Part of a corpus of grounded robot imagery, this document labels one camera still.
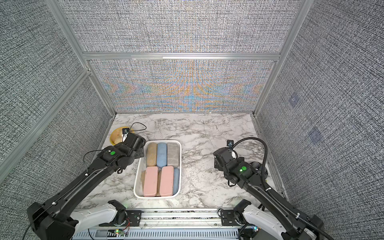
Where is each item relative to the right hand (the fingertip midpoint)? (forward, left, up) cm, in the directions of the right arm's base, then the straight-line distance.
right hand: (227, 155), depth 77 cm
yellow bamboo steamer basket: (+23, +71, -15) cm, 76 cm away
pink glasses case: (-12, +40, -9) cm, 43 cm away
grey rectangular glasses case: (+6, +30, -11) cm, 32 cm away
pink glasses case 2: (-10, +32, -9) cm, 35 cm away
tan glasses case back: (-11, +36, -10) cm, 39 cm away
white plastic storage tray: (-14, +47, -14) cm, 51 cm away
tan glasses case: (-6, +46, -12) cm, 48 cm away
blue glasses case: (+6, +36, -9) cm, 38 cm away
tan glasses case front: (+6, +42, -9) cm, 44 cm away
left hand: (+3, +49, +3) cm, 49 cm away
